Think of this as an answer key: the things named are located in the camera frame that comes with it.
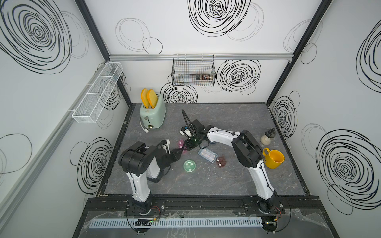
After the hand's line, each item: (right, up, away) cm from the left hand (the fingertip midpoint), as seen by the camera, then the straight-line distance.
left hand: (182, 151), depth 92 cm
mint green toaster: (-19, +27, +4) cm, 33 cm away
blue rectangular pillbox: (+16, -2, -1) cm, 17 cm away
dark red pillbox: (+24, -5, -3) cm, 25 cm away
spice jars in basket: (+13, +46, -1) cm, 48 cm away
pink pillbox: (-1, +4, +3) cm, 5 cm away
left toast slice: (-24, +34, +2) cm, 42 cm away
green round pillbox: (+5, -7, -6) cm, 10 cm away
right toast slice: (-20, +34, +6) cm, 40 cm away
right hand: (+1, +2, +2) cm, 3 cm away
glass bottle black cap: (+54, +11, -2) cm, 55 cm away
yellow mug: (+55, -3, -5) cm, 55 cm away
